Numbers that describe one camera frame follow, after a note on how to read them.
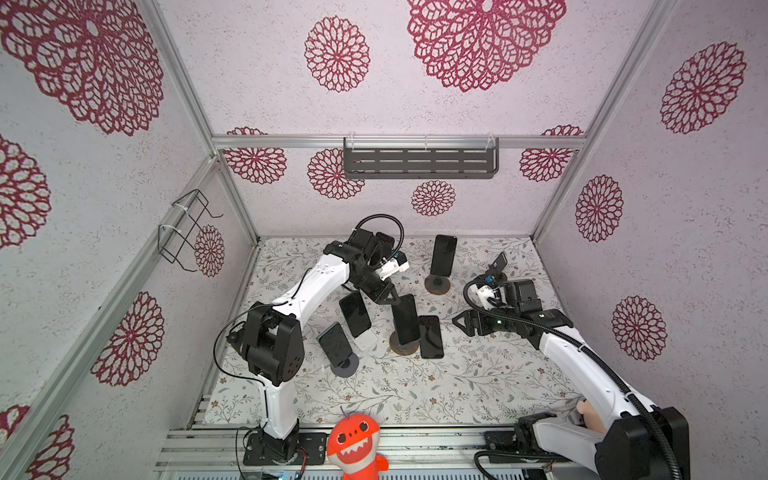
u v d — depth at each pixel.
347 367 0.87
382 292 0.73
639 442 0.39
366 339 0.92
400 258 0.77
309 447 0.73
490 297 0.72
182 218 0.78
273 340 0.50
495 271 1.06
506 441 0.75
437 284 1.05
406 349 0.89
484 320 0.71
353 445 0.67
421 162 1.00
